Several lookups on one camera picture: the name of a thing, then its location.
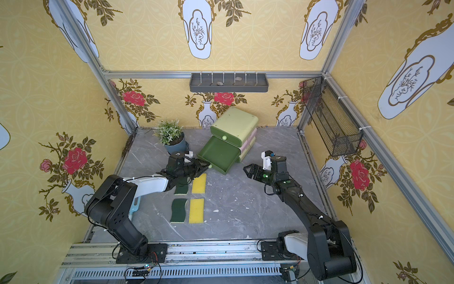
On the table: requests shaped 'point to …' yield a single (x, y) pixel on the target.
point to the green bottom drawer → (246, 147)
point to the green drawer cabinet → (238, 123)
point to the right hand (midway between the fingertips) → (249, 171)
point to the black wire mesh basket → (338, 129)
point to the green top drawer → (225, 136)
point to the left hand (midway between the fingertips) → (212, 164)
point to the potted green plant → (170, 134)
